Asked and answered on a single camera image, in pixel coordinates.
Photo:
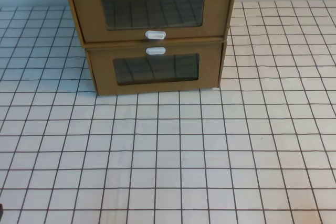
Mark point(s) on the white drawer handle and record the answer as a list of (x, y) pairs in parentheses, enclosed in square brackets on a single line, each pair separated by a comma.
[(155, 35), (156, 51)]

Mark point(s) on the lower brown cardboard shoebox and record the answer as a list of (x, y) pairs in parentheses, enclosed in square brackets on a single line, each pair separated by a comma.
[(129, 70)]

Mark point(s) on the white grid tablecloth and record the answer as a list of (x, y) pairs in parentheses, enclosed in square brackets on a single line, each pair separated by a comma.
[(258, 149)]

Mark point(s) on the brown cardboard shoebox drawer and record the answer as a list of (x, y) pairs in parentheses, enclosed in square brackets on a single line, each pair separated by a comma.
[(152, 11)]

